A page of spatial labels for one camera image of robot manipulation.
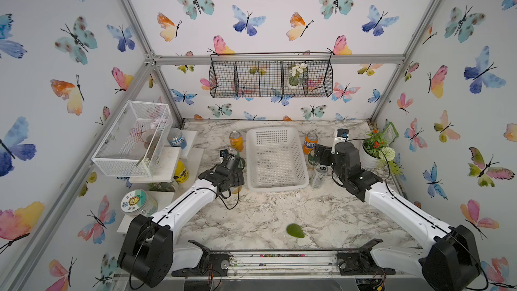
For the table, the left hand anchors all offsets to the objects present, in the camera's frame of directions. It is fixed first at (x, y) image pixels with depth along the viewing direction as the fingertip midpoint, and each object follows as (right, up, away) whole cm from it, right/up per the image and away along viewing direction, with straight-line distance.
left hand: (236, 174), depth 87 cm
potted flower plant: (+61, +11, +2) cm, 62 cm away
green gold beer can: (-1, -7, 0) cm, 7 cm away
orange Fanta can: (+34, +13, +12) cm, 38 cm away
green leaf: (+24, -22, -6) cm, 33 cm away
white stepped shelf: (-31, -4, -2) cm, 31 cm away
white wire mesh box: (-36, +13, -13) cm, 40 cm away
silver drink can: (+35, 0, -3) cm, 35 cm away
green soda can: (+4, +7, -18) cm, 20 cm away
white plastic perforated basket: (+17, +5, +17) cm, 25 cm away
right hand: (+37, +13, -6) cm, 40 cm away
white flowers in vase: (+26, +42, +9) cm, 50 cm away
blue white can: (-24, +15, -4) cm, 29 cm away
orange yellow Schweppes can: (-2, +14, +14) cm, 20 cm away
